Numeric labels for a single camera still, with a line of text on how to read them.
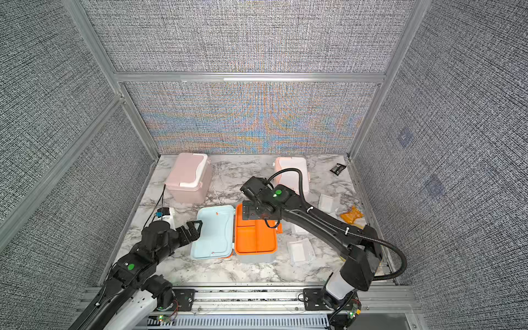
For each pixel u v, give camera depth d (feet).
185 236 2.17
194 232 2.28
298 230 2.95
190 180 2.96
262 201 1.84
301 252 2.75
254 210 2.25
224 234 2.62
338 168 3.63
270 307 2.40
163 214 2.17
